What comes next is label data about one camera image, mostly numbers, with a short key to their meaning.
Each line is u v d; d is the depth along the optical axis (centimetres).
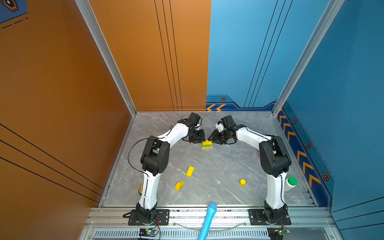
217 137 87
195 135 83
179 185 82
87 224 74
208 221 71
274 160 54
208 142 94
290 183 75
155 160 55
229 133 75
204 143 94
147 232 71
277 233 70
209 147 99
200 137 86
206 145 97
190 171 88
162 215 75
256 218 72
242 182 82
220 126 92
